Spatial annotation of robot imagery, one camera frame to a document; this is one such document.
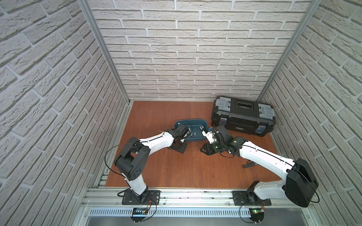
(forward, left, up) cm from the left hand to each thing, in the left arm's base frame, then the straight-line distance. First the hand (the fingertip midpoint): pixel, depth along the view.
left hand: (183, 146), depth 91 cm
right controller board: (-37, -39, -4) cm, 54 cm away
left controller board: (-35, +23, -6) cm, 42 cm away
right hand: (-6, -12, +8) cm, 16 cm away
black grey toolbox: (+16, -40, +15) cm, 46 cm away
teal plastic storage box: (+10, -8, 0) cm, 13 cm away
